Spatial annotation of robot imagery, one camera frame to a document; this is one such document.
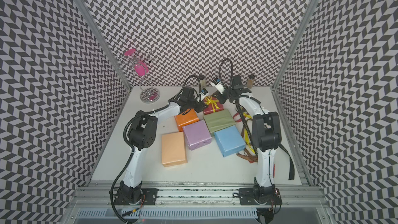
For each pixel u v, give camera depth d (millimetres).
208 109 973
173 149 810
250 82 1107
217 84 810
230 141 871
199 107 892
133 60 1065
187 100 812
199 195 754
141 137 572
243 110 681
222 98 849
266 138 540
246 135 935
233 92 752
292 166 824
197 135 871
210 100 1007
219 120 917
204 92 886
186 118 905
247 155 869
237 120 971
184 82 825
